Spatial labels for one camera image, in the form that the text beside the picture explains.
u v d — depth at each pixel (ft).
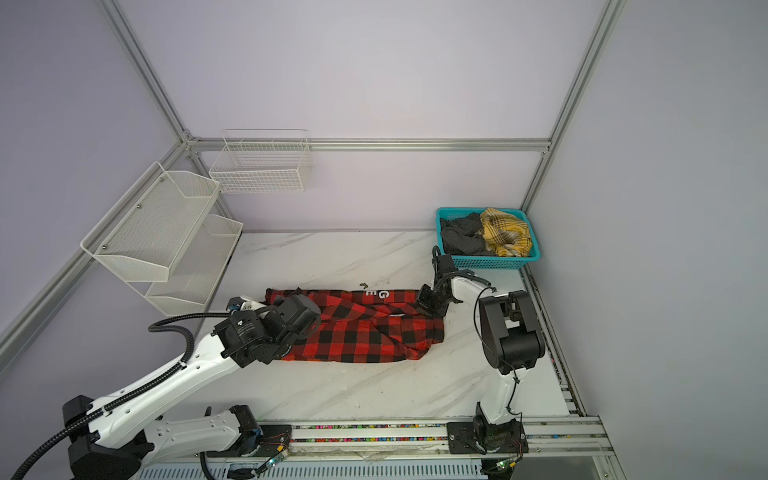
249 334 1.55
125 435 1.25
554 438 2.46
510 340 1.66
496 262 3.41
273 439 2.41
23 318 1.71
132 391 1.32
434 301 2.75
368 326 2.94
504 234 3.43
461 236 3.52
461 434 2.44
